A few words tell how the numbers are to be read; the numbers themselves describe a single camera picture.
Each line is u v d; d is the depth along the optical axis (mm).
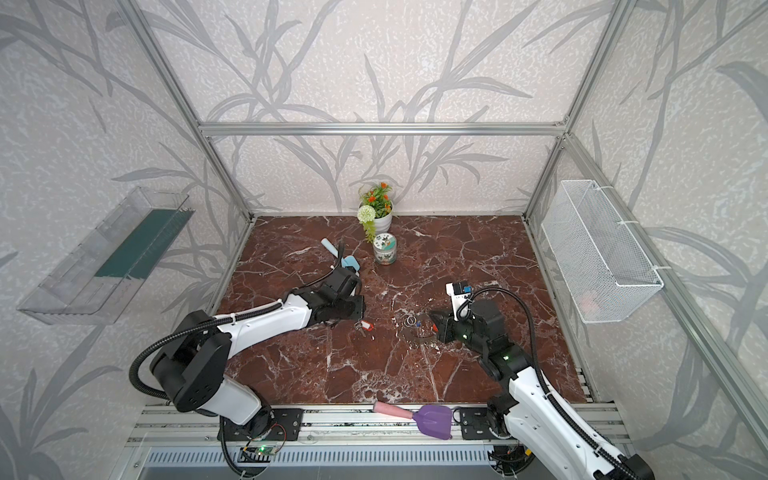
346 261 1087
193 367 438
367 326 909
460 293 695
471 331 658
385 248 1010
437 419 745
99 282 634
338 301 701
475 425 728
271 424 701
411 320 802
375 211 1042
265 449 708
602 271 620
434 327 771
